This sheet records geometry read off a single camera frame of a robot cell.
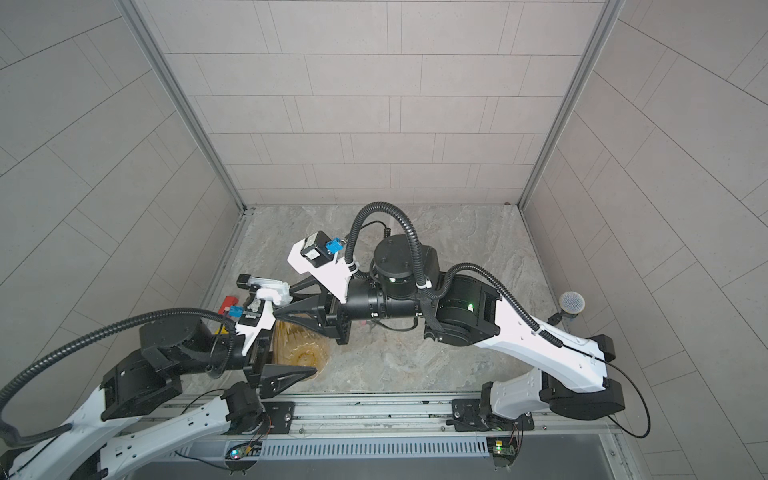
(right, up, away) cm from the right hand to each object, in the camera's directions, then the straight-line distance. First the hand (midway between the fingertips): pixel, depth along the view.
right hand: (286, 312), depth 40 cm
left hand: (+2, -8, +9) cm, 12 cm away
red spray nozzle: (-36, -11, +48) cm, 61 cm away
